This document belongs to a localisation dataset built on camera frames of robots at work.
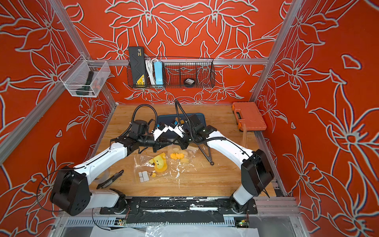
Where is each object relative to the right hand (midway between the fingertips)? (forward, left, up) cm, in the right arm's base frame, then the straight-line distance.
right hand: (171, 142), depth 77 cm
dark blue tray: (+28, +8, -15) cm, 32 cm away
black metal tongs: (-1, -22, -17) cm, 28 cm away
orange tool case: (+33, -53, -13) cm, 64 cm away
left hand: (+1, 0, -1) cm, 1 cm away
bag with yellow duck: (-8, +13, -17) cm, 23 cm away
